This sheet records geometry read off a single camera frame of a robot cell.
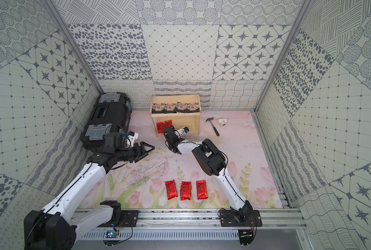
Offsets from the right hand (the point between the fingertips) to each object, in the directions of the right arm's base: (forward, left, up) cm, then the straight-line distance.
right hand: (168, 129), depth 104 cm
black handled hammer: (+1, -33, -4) cm, 34 cm away
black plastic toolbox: (+1, +34, +14) cm, 37 cm away
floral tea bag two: (+4, -3, +18) cm, 19 cm away
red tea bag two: (+5, +1, +1) cm, 5 cm away
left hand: (-24, +4, +15) cm, 29 cm away
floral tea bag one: (+3, +5, +18) cm, 18 cm away
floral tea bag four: (+4, -17, +18) cm, 25 cm away
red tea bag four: (-39, -14, -2) cm, 42 cm away
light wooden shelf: (+10, -7, -1) cm, 12 cm away
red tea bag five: (-38, -22, -3) cm, 44 cm away
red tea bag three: (-38, -6, -3) cm, 39 cm away
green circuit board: (-58, +21, -6) cm, 62 cm away
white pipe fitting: (+9, -39, -2) cm, 40 cm away
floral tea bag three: (+3, -9, +18) cm, 20 cm away
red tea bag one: (+4, +6, -1) cm, 7 cm away
